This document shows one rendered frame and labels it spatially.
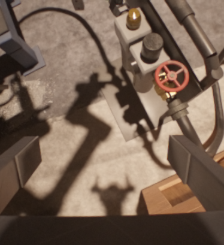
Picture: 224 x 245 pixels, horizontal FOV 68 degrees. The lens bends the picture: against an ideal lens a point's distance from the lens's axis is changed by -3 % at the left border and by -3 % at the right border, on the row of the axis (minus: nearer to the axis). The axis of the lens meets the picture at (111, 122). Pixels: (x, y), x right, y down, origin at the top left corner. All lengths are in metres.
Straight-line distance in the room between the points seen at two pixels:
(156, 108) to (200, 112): 0.22
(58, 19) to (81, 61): 0.32
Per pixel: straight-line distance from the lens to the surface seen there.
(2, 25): 0.95
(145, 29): 0.50
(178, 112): 0.43
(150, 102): 0.88
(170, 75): 0.39
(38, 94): 1.02
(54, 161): 0.94
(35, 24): 1.24
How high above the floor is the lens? 0.86
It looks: 81 degrees down
